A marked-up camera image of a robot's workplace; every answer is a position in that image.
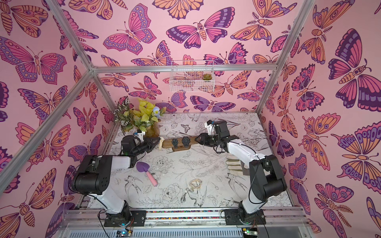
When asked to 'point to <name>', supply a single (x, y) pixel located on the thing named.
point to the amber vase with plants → (144, 116)
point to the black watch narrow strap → (175, 142)
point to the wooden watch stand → (167, 143)
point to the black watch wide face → (186, 141)
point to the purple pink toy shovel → (144, 167)
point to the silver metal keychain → (183, 198)
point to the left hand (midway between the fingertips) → (162, 138)
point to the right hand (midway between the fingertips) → (199, 138)
